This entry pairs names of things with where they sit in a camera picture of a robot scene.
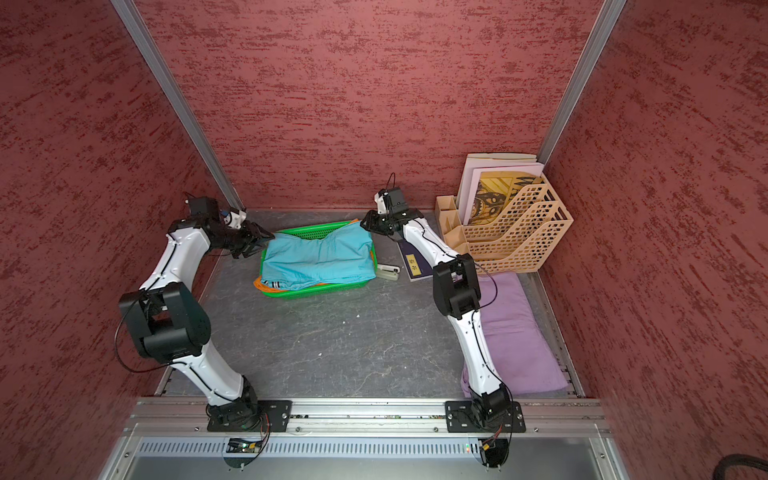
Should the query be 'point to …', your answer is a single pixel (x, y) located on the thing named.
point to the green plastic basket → (314, 231)
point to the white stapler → (388, 272)
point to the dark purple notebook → (416, 265)
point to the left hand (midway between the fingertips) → (269, 244)
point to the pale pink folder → (473, 169)
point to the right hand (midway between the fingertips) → (366, 226)
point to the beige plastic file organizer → (517, 240)
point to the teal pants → (344, 255)
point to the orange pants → (259, 283)
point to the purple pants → (521, 355)
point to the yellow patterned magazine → (496, 191)
